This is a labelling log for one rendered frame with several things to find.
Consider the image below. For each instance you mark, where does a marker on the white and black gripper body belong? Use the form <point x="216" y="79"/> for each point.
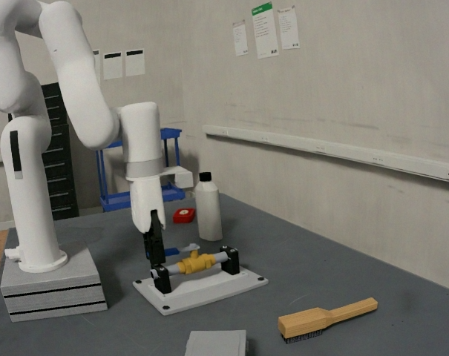
<point x="146" y="195"/>

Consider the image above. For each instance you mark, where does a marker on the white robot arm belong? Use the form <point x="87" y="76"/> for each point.
<point x="26" y="138"/>

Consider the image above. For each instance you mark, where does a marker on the white bottle with black cap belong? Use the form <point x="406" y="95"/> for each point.
<point x="208" y="208"/>

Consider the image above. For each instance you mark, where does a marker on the wooden wire brush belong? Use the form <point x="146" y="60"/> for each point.
<point x="306" y="324"/>

